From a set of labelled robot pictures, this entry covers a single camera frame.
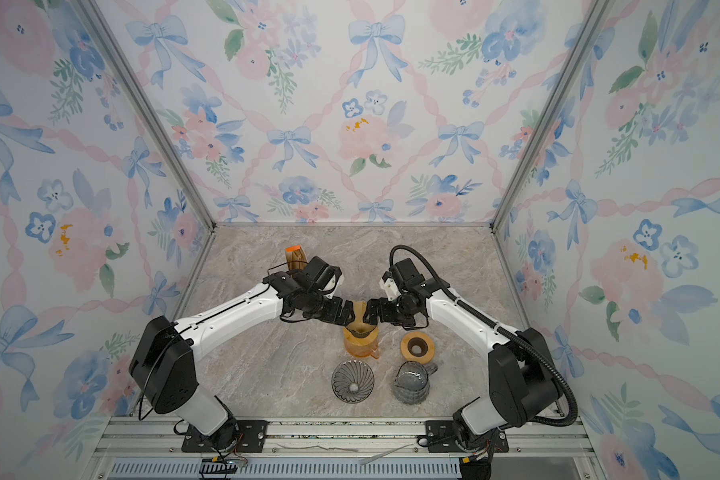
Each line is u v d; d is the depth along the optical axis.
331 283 0.69
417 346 0.88
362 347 0.80
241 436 0.73
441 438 0.73
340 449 0.73
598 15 0.69
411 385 0.82
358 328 0.81
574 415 0.40
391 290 0.79
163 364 0.43
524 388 0.43
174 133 0.94
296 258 0.99
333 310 0.74
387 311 0.75
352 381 0.80
